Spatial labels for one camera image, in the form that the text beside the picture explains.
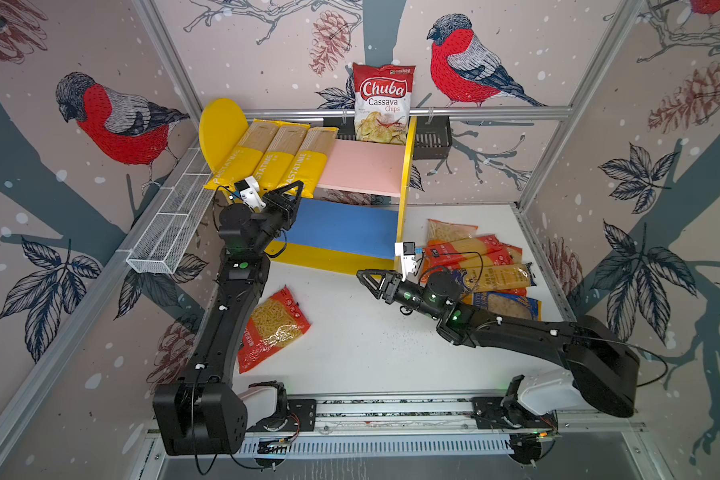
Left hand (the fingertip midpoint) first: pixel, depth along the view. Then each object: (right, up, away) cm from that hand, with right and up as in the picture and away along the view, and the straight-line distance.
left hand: (302, 183), depth 65 cm
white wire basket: (-35, -14, +6) cm, 38 cm away
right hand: (+12, -23, +3) cm, 26 cm away
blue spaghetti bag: (+57, -26, +27) cm, 68 cm away
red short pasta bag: (+62, -19, +33) cm, 73 cm away
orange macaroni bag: (+42, -11, +41) cm, 60 cm away
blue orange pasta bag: (+58, -34, +24) cm, 71 cm away
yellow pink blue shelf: (+11, -7, +27) cm, 30 cm away
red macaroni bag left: (-13, -38, +21) cm, 45 cm away
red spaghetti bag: (+43, -18, +32) cm, 57 cm away
